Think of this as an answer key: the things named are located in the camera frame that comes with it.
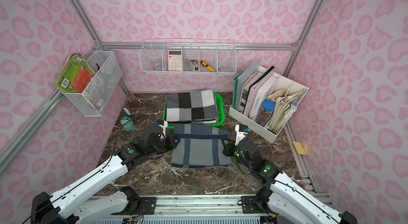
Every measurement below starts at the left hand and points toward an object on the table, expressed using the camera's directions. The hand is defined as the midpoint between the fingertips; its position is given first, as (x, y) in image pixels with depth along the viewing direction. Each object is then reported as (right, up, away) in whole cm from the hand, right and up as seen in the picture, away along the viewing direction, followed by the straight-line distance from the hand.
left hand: (180, 137), depth 76 cm
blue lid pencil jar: (+45, +11, +11) cm, 47 cm away
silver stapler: (+3, +40, +21) cm, 45 cm away
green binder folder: (+30, +29, +8) cm, 42 cm away
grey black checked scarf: (+5, +14, +22) cm, 27 cm away
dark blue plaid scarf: (+10, -5, +2) cm, 11 cm away
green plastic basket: (+20, +11, +23) cm, 32 cm away
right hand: (+19, -1, -2) cm, 19 cm away
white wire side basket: (-45, +33, +16) cm, 58 cm away
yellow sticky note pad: (+68, -10, +19) cm, 71 cm away
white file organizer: (+51, +17, +4) cm, 54 cm away
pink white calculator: (-7, +41, +19) cm, 46 cm away
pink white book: (+42, +21, +9) cm, 48 cm away
